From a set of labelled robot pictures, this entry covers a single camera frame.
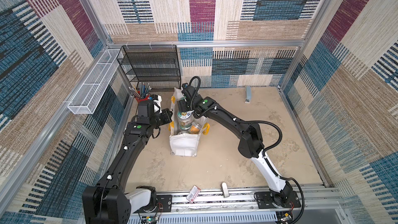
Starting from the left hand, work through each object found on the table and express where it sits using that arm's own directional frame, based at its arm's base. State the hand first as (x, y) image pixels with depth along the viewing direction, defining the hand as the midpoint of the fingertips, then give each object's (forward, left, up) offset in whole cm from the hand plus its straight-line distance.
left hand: (173, 112), depth 80 cm
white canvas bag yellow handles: (-13, -5, -10) cm, 17 cm away
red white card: (-33, -10, -22) cm, 41 cm away
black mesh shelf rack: (+43, +18, 0) cm, 46 cm away
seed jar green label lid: (+2, -6, -5) cm, 8 cm away
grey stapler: (+26, -47, -15) cm, 56 cm away
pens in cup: (+26, +24, -11) cm, 37 cm away
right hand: (+12, -7, -7) cm, 15 cm away
